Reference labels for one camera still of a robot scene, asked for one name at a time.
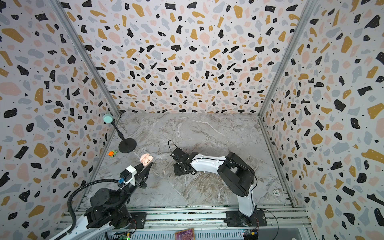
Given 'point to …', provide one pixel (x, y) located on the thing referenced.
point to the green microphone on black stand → (126, 145)
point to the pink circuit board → (186, 234)
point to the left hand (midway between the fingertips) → (150, 160)
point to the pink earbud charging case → (145, 159)
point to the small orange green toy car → (112, 153)
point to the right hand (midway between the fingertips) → (176, 169)
